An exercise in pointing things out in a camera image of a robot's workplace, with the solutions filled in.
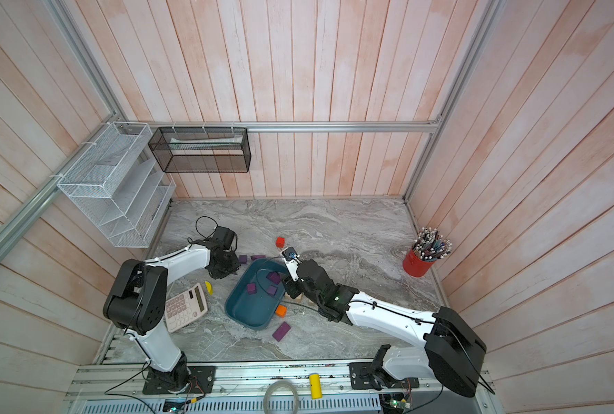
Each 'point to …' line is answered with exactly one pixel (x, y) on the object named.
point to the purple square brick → (272, 290)
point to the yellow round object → (209, 287)
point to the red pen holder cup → (429, 247)
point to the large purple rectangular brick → (282, 330)
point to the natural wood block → (299, 298)
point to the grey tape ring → (281, 383)
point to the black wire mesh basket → (202, 149)
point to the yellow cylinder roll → (316, 386)
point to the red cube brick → (280, 242)
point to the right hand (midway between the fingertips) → (286, 267)
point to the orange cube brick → (281, 310)
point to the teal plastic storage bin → (255, 311)
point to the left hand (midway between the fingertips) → (234, 271)
